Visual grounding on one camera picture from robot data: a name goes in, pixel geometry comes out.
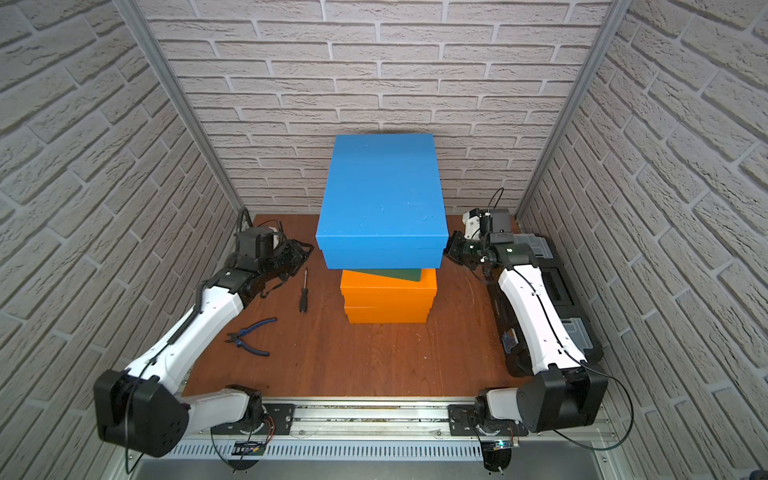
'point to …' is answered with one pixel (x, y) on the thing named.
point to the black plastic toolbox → (517, 354)
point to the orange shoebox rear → (387, 315)
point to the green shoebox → (410, 274)
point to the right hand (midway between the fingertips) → (443, 247)
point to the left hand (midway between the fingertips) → (317, 244)
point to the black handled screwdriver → (304, 295)
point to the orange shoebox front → (363, 289)
